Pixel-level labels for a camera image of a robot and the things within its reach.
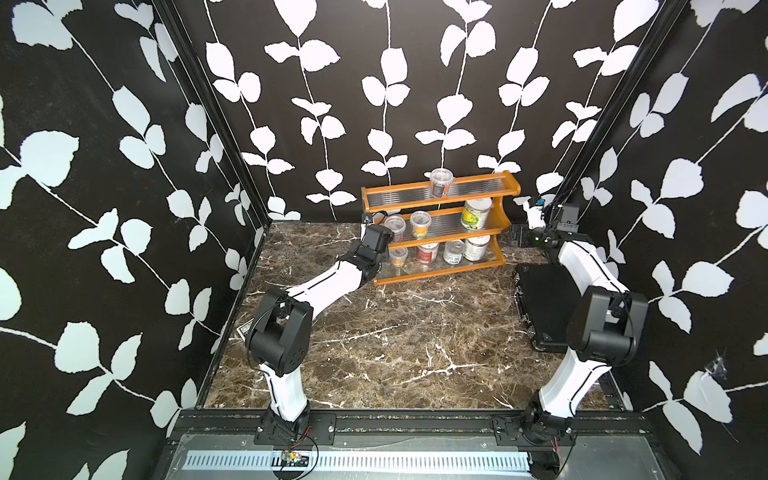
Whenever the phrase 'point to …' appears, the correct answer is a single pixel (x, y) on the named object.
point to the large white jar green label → (475, 212)
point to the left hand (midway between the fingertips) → (376, 237)
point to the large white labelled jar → (475, 248)
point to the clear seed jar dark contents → (396, 225)
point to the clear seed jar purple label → (441, 180)
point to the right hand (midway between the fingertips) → (514, 223)
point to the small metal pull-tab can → (453, 251)
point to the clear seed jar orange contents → (420, 221)
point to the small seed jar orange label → (398, 256)
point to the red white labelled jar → (427, 253)
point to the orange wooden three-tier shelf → (441, 227)
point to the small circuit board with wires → (293, 459)
